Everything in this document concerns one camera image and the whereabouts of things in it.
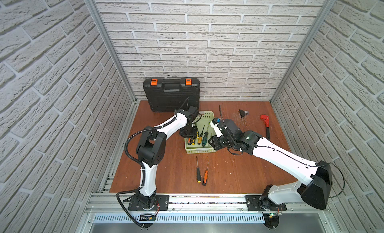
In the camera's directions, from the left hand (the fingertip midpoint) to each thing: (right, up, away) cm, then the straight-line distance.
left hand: (192, 134), depth 93 cm
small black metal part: (+38, +14, +18) cm, 44 cm away
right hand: (+10, -1, -17) cm, 20 cm away
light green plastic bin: (+10, +12, +12) cm, 20 cm away
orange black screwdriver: (-2, -3, -3) cm, 5 cm away
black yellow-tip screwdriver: (+4, -20, -10) cm, 23 cm away
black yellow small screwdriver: (+3, 0, +4) cm, 6 cm away
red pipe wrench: (+54, +9, +13) cm, 56 cm away
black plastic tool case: (-17, +26, +3) cm, 31 cm away
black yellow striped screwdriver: (+1, -4, +1) cm, 4 cm away
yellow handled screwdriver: (+5, -2, +4) cm, 7 cm away
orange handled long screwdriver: (+8, -22, -13) cm, 27 cm away
